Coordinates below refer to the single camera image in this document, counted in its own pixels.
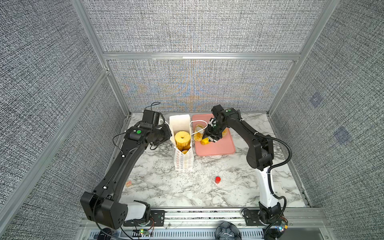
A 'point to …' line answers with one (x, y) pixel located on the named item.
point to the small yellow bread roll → (205, 141)
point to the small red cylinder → (217, 179)
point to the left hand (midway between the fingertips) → (172, 133)
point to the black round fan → (227, 231)
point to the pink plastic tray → (224, 146)
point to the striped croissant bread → (198, 136)
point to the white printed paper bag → (183, 161)
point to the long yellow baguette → (184, 151)
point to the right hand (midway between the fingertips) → (205, 138)
